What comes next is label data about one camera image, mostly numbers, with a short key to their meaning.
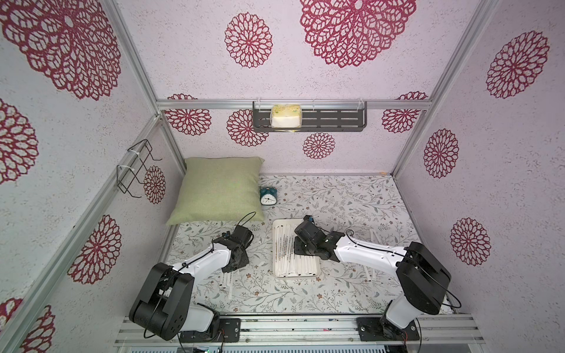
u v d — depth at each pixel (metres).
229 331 0.74
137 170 0.79
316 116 0.93
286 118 0.90
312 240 0.66
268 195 1.03
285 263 0.88
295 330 0.76
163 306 0.42
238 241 0.71
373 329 0.74
